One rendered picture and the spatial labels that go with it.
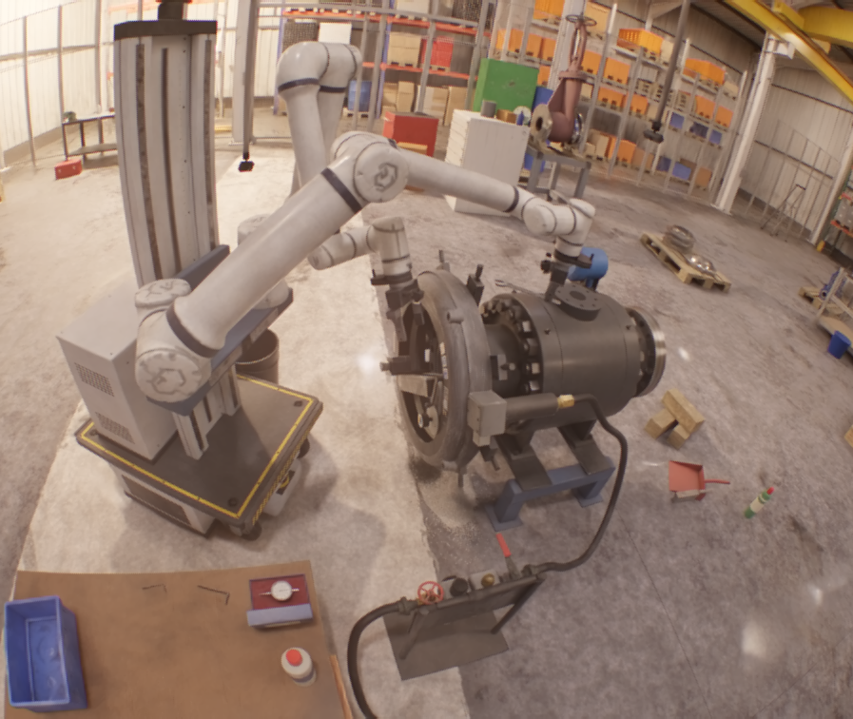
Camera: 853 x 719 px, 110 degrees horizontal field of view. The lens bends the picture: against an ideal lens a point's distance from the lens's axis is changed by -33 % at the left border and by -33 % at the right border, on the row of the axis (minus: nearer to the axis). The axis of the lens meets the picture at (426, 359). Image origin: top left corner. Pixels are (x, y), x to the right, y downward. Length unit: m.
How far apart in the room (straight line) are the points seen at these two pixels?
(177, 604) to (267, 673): 0.32
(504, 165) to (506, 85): 3.49
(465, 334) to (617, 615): 1.36
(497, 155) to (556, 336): 3.88
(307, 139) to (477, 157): 4.11
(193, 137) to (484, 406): 1.15
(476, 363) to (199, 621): 1.10
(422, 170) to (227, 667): 1.34
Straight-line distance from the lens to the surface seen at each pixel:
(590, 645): 1.94
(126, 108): 1.18
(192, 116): 1.38
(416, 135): 6.74
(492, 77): 8.53
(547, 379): 1.59
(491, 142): 5.25
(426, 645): 1.73
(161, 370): 0.97
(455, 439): 1.44
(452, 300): 1.43
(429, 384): 1.54
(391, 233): 1.25
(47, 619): 1.50
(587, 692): 1.88
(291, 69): 1.27
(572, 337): 1.67
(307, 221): 0.88
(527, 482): 1.87
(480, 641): 1.78
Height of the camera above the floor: 1.66
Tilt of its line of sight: 38 degrees down
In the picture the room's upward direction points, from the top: 10 degrees clockwise
